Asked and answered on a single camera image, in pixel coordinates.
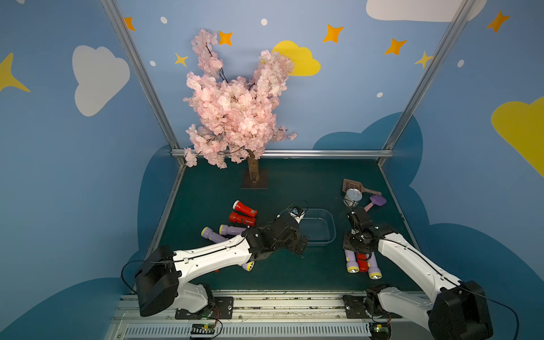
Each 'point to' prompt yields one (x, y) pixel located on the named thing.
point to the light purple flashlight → (297, 216)
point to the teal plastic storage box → (319, 225)
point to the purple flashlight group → (352, 263)
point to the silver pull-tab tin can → (352, 197)
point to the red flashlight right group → (363, 264)
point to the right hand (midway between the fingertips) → (351, 241)
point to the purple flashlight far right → (374, 272)
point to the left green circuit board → (202, 329)
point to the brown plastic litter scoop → (349, 184)
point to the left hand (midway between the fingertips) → (299, 229)
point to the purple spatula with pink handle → (376, 199)
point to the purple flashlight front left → (226, 229)
